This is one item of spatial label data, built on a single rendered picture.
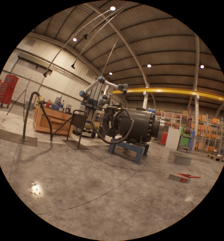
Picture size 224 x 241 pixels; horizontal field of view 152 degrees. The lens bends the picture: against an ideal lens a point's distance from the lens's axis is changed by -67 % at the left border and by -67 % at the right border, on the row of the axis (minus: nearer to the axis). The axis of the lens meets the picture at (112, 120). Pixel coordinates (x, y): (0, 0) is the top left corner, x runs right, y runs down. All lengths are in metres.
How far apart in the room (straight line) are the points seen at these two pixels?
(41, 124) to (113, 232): 1.61
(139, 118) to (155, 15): 7.74
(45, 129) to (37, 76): 8.56
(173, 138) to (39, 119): 5.38
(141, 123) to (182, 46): 8.42
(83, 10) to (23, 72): 7.55
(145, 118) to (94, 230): 1.40
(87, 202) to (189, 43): 9.37
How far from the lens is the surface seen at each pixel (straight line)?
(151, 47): 8.92
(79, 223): 0.46
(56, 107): 2.39
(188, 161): 2.16
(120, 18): 8.52
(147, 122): 1.35
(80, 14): 9.45
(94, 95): 2.64
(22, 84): 9.91
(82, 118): 1.27
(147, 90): 10.25
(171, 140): 5.10
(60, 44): 11.90
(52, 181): 0.63
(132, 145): 1.27
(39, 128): 1.63
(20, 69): 10.52
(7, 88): 3.94
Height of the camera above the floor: 0.43
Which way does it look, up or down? 5 degrees up
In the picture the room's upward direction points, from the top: 14 degrees clockwise
